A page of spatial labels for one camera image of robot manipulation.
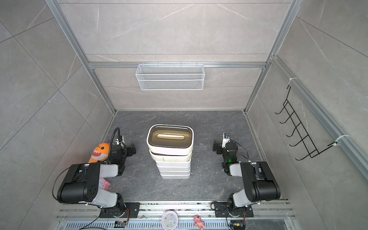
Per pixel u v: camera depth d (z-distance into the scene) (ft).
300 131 2.21
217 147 2.75
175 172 2.50
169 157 2.03
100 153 2.81
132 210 2.41
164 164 2.29
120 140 2.63
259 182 1.48
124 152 2.51
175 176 2.64
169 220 2.25
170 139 1.94
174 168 2.39
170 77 3.30
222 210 2.39
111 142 3.53
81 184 1.47
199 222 2.23
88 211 2.45
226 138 2.62
